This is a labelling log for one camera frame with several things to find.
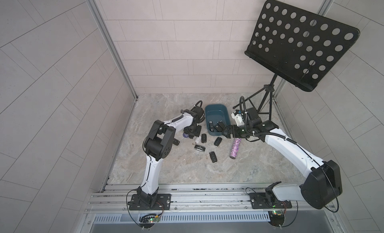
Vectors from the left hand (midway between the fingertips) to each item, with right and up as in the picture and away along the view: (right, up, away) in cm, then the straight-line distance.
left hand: (196, 132), depth 99 cm
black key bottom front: (+10, -12, -14) cm, 21 cm away
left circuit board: (-21, -34, -33) cm, 52 cm away
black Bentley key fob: (+2, -7, -10) cm, 13 cm away
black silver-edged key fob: (+16, +5, 0) cm, 17 cm away
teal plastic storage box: (+14, +13, +6) cm, 20 cm away
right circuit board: (+38, -35, -30) cm, 59 cm away
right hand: (+17, +3, -18) cm, 25 cm away
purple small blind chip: (-7, -1, -5) cm, 9 cm away
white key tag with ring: (+1, -3, -7) cm, 8 cm away
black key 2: (+13, -4, -8) cm, 16 cm away
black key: (+4, -2, -5) cm, 7 cm away
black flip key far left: (-13, -4, -8) cm, 16 cm away
